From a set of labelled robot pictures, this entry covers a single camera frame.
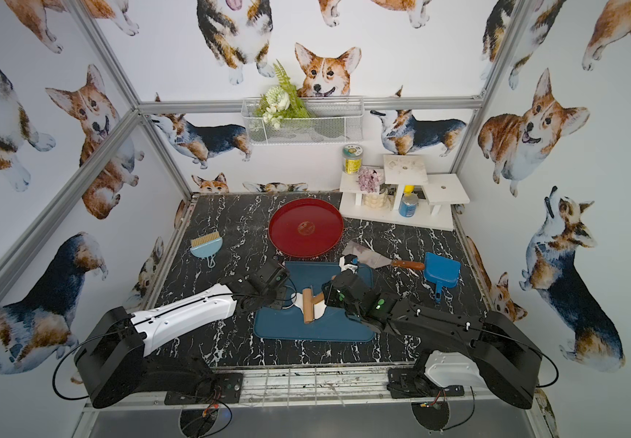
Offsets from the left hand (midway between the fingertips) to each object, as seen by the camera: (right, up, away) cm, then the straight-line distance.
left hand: (279, 286), depth 86 cm
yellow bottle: (+47, +33, +21) cm, 61 cm away
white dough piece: (+13, -7, +1) cm, 14 cm away
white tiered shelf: (+55, +31, +14) cm, 65 cm away
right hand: (+15, +3, -5) cm, 16 cm away
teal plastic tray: (+3, -11, -3) cm, 12 cm away
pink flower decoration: (+29, +35, +9) cm, 46 cm away
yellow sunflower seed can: (+24, +45, +16) cm, 54 cm away
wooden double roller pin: (+9, -5, -1) cm, 11 cm away
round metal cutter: (+3, -4, +2) cm, 5 cm away
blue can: (+46, +26, +21) cm, 57 cm away
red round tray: (+6, +18, +23) cm, 30 cm away
